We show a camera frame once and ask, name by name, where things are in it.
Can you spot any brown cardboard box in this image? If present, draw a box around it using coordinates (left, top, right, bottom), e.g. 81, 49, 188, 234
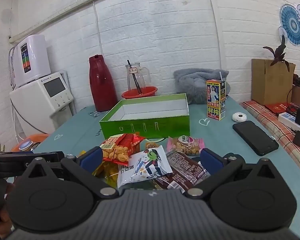
251, 58, 296, 106

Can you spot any black pen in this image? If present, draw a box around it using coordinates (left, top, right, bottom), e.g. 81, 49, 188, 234
126, 60, 142, 96

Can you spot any small clear cookie packet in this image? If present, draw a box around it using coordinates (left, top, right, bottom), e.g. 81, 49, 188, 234
144, 141, 163, 152

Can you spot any white round device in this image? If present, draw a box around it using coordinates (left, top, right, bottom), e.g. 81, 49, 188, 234
232, 112, 247, 123

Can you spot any red thermos jug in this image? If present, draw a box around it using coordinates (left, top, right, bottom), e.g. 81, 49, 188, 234
89, 54, 118, 112

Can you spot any green cardboard box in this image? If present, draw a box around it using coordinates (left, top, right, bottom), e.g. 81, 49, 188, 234
99, 93, 190, 140

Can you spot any yellow drink carton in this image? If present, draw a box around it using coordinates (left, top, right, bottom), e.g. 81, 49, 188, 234
206, 71, 227, 120

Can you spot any orange plastic basin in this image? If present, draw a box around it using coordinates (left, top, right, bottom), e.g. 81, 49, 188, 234
11, 133, 50, 153

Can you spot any person's left hand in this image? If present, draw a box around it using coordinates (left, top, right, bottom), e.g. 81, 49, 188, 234
0, 183, 16, 240

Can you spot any white wall pipe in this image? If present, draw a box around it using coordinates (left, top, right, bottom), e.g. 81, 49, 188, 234
9, 0, 98, 43

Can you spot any red booklet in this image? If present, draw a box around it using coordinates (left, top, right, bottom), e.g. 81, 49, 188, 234
265, 102, 293, 114

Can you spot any red snack packet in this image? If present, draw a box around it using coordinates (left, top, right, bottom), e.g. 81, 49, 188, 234
101, 133, 146, 166

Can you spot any white power strip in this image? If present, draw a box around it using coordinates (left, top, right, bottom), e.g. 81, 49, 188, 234
277, 112, 300, 133

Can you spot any brown snack packet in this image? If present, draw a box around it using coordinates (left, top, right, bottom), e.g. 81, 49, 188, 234
152, 151, 207, 190

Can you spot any grey fluffy blanket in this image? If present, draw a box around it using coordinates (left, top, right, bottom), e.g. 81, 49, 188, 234
173, 68, 231, 105

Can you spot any glass pitcher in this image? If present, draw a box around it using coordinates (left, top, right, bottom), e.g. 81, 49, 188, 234
125, 63, 152, 96

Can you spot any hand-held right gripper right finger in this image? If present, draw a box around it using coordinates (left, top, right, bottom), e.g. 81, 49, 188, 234
185, 149, 280, 197

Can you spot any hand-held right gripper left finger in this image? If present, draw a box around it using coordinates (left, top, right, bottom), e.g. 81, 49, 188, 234
21, 147, 119, 197

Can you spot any yellow snack packet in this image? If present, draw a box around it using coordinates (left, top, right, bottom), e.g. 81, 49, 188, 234
92, 150, 119, 188

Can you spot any red plastic basin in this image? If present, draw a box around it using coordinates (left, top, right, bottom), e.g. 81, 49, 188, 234
122, 86, 158, 100

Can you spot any white water purifier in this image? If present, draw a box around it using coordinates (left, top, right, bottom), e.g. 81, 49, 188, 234
8, 34, 52, 89

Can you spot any plaid cloth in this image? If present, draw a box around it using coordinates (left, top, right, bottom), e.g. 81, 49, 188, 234
241, 100, 300, 182

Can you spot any white appliance with screen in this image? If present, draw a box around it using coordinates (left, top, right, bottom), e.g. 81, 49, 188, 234
9, 71, 74, 135

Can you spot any pink snack packet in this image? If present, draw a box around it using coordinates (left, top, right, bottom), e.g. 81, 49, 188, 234
166, 135, 206, 157

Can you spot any white cartoon snack packet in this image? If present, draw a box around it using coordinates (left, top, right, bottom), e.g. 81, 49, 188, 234
117, 145, 173, 188

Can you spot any large blue paper fan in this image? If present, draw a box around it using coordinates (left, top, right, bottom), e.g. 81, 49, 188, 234
279, 4, 300, 45

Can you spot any teal tablecloth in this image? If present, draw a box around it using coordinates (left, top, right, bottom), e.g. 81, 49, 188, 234
31, 96, 300, 230

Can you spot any dark purple plant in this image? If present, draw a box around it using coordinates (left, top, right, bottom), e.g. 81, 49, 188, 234
262, 35, 290, 73

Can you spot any black smartphone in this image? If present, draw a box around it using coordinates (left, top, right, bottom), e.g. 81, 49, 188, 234
232, 120, 280, 157

